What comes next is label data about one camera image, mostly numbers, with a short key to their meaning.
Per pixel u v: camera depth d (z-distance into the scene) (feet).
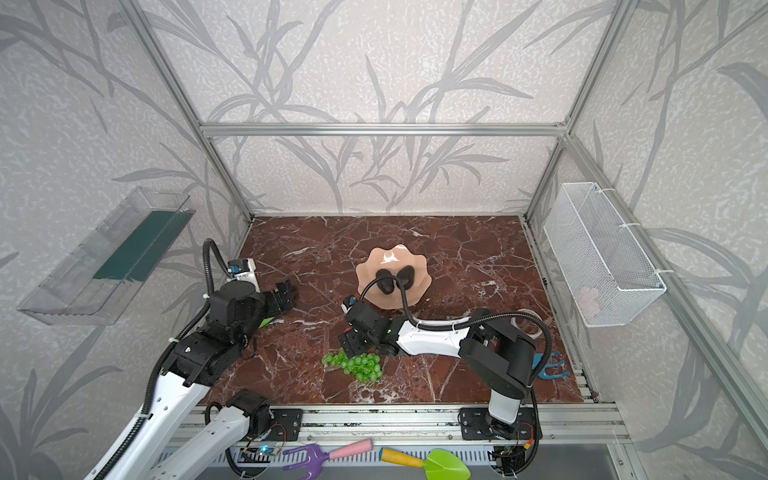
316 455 2.28
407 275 3.26
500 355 1.49
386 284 3.15
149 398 1.42
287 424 2.42
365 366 2.58
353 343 2.46
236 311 1.65
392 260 3.44
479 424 2.40
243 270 1.98
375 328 2.15
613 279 1.97
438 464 2.25
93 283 2.09
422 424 2.48
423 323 1.86
